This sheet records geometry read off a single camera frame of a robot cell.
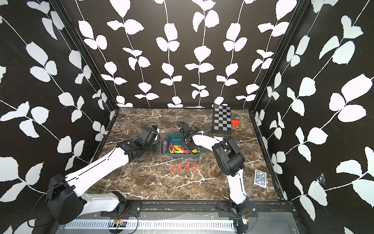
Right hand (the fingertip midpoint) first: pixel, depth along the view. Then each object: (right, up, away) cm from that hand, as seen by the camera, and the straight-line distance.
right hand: (184, 144), depth 97 cm
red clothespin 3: (+7, -14, -9) cm, 18 cm away
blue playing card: (+45, -18, -13) cm, 50 cm away
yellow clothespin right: (+7, -4, -4) cm, 9 cm away
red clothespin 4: (-7, -14, -9) cm, 18 cm away
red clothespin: (+2, -11, -7) cm, 14 cm away
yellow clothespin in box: (-3, -4, -2) cm, 6 cm away
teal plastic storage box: (-5, +3, +3) cm, 7 cm away
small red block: (+39, +15, +15) cm, 44 cm away
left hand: (-12, +3, -16) cm, 20 cm away
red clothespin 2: (-3, -12, -9) cm, 15 cm away
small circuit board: (-31, -35, -27) cm, 54 cm away
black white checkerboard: (+29, +19, +17) cm, 39 cm away
